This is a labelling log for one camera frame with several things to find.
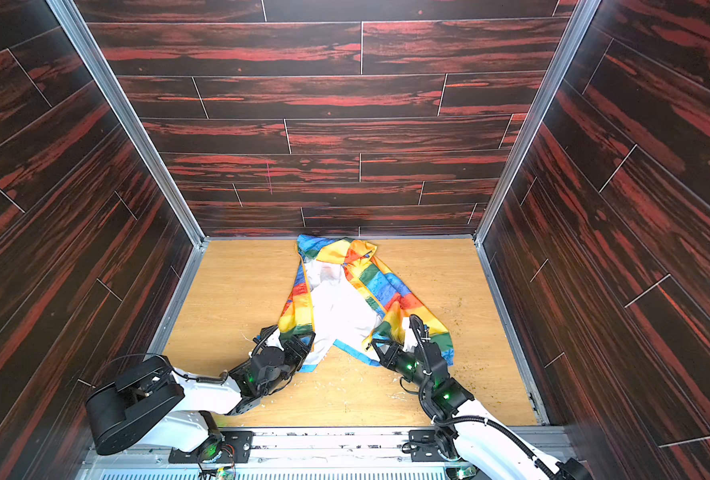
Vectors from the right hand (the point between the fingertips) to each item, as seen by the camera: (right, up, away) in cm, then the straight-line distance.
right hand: (376, 338), depth 80 cm
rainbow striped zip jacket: (-10, +11, +22) cm, 26 cm away
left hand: (-17, -2, +5) cm, 17 cm away
